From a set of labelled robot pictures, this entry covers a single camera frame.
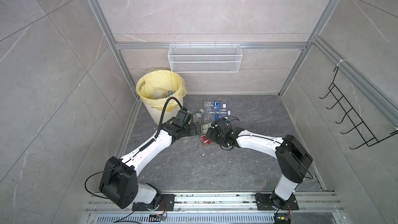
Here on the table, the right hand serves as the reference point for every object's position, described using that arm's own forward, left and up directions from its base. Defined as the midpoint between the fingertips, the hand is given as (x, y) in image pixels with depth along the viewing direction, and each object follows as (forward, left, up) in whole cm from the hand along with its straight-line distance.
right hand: (210, 136), depth 91 cm
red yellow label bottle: (-3, +3, -1) cm, 4 cm away
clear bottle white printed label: (+6, +4, -1) cm, 7 cm away
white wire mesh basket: (+45, +2, +24) cm, 51 cm away
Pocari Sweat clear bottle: (+14, 0, -2) cm, 14 cm away
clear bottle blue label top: (+25, -4, -1) cm, 25 cm away
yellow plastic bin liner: (+32, +27, +17) cm, 45 cm away
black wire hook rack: (-16, -62, +25) cm, 69 cm away
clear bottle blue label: (+30, +26, +8) cm, 41 cm away
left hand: (+2, +9, +10) cm, 13 cm away
